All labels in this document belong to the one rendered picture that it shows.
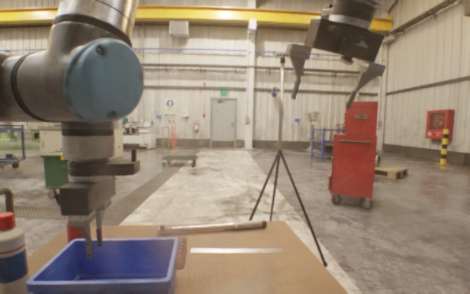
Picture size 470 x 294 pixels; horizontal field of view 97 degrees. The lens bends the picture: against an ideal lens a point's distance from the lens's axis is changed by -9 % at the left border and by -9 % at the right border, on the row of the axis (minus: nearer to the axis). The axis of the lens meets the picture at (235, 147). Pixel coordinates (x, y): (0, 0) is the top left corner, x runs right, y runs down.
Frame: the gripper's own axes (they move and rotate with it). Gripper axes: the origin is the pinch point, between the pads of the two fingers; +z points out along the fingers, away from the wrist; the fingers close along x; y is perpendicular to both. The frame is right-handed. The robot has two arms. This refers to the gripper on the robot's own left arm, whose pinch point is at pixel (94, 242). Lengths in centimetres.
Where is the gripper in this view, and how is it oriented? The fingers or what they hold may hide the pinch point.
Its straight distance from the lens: 55.8
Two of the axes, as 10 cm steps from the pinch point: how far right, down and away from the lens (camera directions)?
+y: -9.9, -0.1, -1.5
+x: 1.5, 0.9, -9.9
